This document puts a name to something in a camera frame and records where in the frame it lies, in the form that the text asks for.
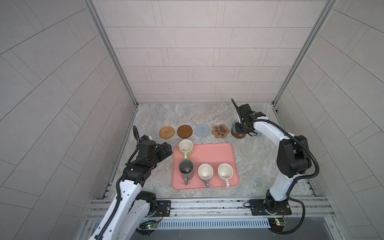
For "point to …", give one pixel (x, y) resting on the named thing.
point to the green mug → (185, 147)
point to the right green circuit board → (277, 224)
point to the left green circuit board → (148, 224)
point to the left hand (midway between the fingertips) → (169, 147)
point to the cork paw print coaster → (220, 131)
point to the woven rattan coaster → (166, 132)
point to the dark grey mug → (186, 170)
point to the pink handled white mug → (225, 172)
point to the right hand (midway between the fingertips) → (238, 129)
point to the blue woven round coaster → (201, 130)
